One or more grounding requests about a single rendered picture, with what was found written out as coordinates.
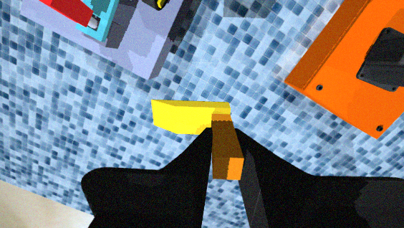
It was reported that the red-headed stop pin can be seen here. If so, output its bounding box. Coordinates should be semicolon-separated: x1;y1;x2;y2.
39;0;99;30

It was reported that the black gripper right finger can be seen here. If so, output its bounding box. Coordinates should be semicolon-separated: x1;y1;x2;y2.
235;128;404;228

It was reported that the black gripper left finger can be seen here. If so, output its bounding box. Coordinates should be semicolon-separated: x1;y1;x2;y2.
81;128;213;228

